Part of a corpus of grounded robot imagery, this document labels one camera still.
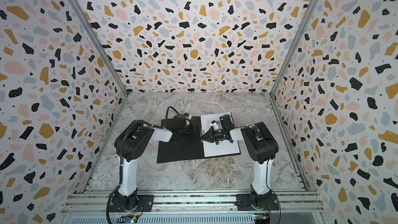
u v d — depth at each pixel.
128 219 0.70
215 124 0.95
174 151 0.91
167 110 0.85
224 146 0.91
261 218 0.72
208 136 0.86
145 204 0.74
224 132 0.80
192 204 0.75
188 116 0.97
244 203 0.73
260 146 0.53
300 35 0.89
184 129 0.89
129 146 0.54
